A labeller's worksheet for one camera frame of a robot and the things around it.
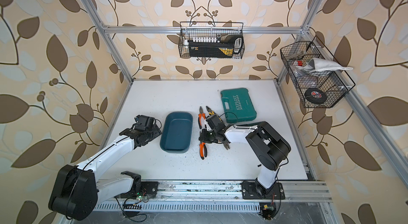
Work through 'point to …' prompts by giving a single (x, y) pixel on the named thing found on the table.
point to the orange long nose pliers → (203, 151)
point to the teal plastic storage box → (176, 132)
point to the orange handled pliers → (200, 115)
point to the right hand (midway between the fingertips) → (200, 138)
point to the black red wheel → (315, 95)
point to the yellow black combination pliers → (211, 112)
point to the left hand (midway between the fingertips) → (155, 131)
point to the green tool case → (238, 105)
